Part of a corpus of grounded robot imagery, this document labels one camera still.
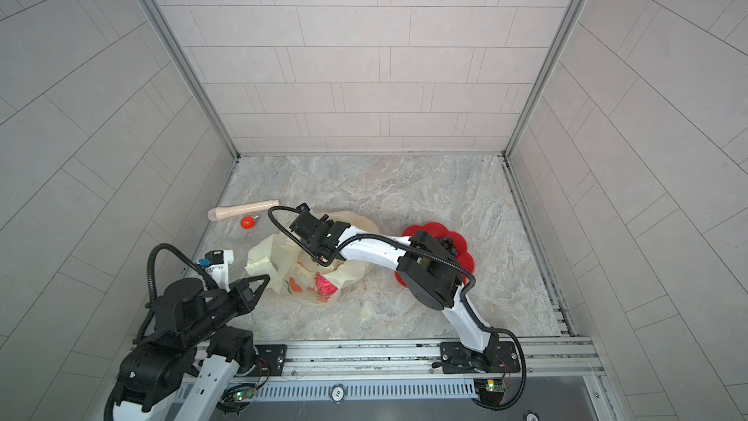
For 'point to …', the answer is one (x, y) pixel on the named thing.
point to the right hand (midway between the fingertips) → (319, 236)
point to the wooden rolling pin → (216, 213)
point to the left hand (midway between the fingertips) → (276, 276)
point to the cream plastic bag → (282, 262)
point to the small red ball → (248, 222)
